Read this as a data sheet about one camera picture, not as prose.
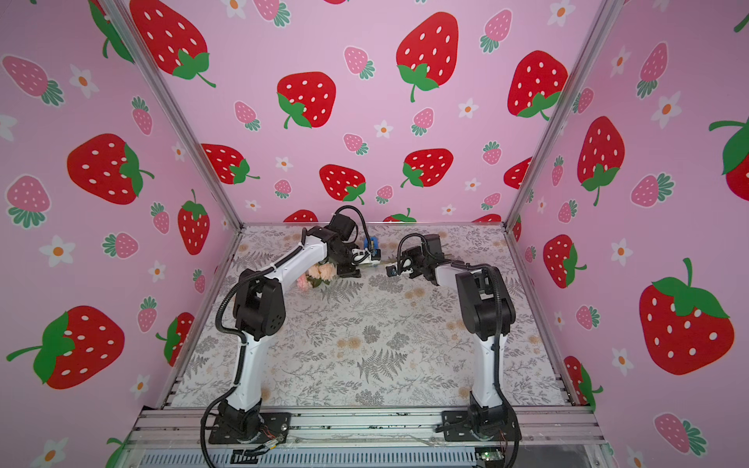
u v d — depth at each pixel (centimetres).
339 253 79
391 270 91
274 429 73
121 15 68
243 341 59
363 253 86
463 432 73
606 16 69
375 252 86
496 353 58
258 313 57
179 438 73
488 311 57
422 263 90
